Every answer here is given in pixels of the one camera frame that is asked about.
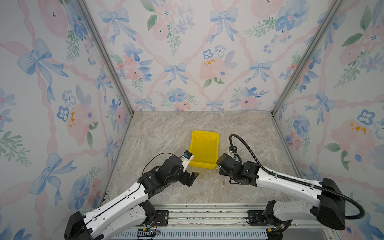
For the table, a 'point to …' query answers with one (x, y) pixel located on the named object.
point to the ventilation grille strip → (196, 234)
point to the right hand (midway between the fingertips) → (221, 165)
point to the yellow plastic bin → (204, 146)
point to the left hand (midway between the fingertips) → (191, 167)
